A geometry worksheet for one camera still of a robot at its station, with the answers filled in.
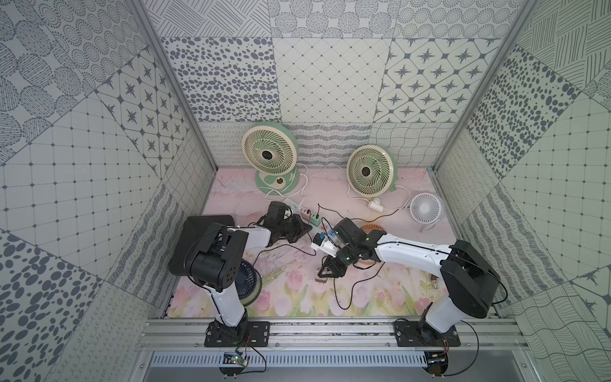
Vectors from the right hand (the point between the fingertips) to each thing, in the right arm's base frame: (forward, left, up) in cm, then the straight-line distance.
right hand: (324, 273), depth 81 cm
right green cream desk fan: (+42, -21, +8) cm, 47 cm away
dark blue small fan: (-3, +27, -3) cm, 27 cm away
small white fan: (+26, -42, +2) cm, 50 cm away
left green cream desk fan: (+41, +21, +21) cm, 51 cm away
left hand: (+20, +5, +1) cm, 21 cm away
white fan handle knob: (+32, -23, -4) cm, 40 cm away
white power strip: (+27, +11, 0) cm, 29 cm away
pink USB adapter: (+23, +7, +2) cm, 25 cm away
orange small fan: (+17, -17, +1) cm, 24 cm away
